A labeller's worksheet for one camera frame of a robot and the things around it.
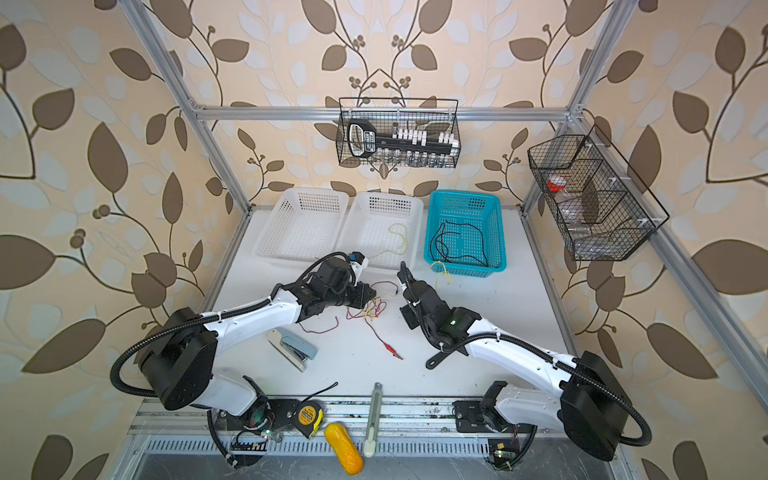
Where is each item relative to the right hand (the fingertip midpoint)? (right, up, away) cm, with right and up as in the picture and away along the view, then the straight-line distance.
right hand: (412, 299), depth 82 cm
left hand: (-10, +2, +2) cm, 11 cm away
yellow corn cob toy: (-15, -32, -15) cm, 39 cm away
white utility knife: (-11, -31, -12) cm, 35 cm away
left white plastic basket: (-40, +22, +34) cm, 57 cm away
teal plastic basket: (+22, +19, +30) cm, 42 cm away
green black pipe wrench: (+5, -4, -26) cm, 27 cm away
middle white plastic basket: (-9, +21, +33) cm, 41 cm away
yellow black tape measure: (-26, -27, -10) cm, 39 cm away
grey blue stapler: (-34, -14, +1) cm, 37 cm away
